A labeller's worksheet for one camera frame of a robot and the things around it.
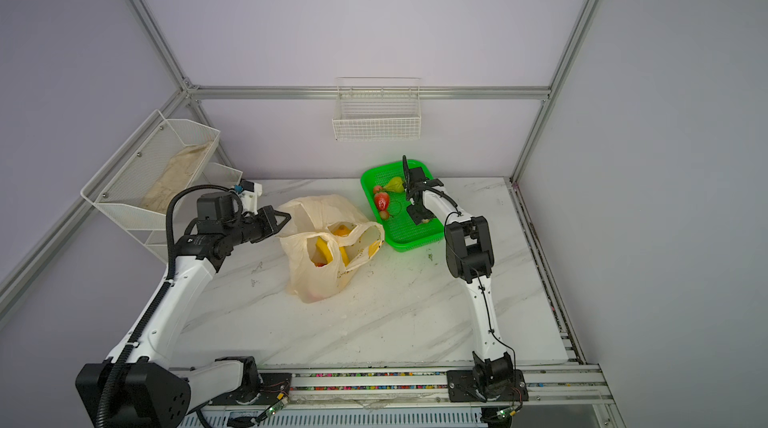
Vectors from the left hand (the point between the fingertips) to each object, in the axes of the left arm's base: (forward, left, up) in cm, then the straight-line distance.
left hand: (289, 218), depth 77 cm
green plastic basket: (+13, -31, -24) cm, 41 cm away
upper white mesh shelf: (+17, +37, +6) cm, 41 cm away
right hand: (+21, -39, -21) cm, 49 cm away
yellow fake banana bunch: (-4, -15, 0) cm, 15 cm away
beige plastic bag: (-14, -7, -5) cm, 16 cm away
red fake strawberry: (+24, -23, -21) cm, 39 cm away
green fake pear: (+31, -28, -19) cm, 46 cm away
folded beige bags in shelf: (+4, +33, +4) cm, 33 cm away
